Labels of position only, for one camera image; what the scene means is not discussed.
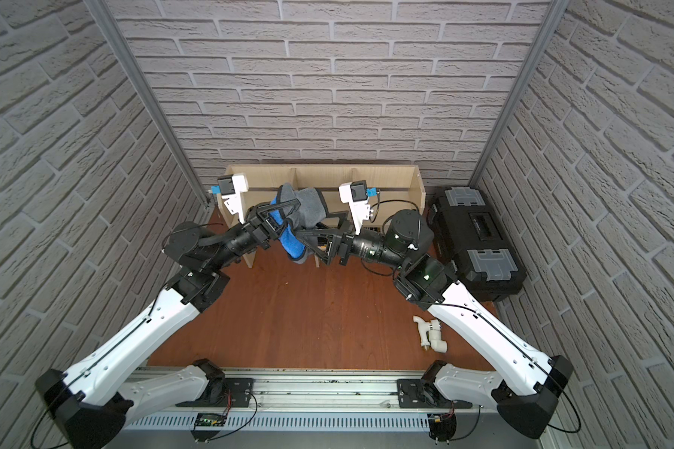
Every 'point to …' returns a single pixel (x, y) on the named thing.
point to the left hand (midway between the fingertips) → (293, 194)
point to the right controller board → (441, 427)
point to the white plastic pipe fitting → (431, 335)
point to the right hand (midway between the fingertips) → (309, 228)
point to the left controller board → (207, 426)
